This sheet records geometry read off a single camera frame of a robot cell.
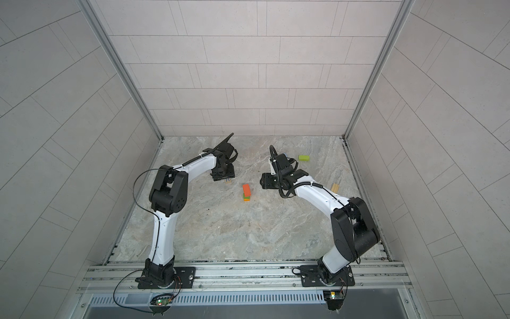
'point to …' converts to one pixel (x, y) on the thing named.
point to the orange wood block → (246, 199)
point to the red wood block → (246, 189)
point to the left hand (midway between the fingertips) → (233, 172)
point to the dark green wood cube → (246, 197)
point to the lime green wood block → (304, 157)
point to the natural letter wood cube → (228, 181)
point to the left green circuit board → (160, 304)
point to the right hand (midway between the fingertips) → (264, 181)
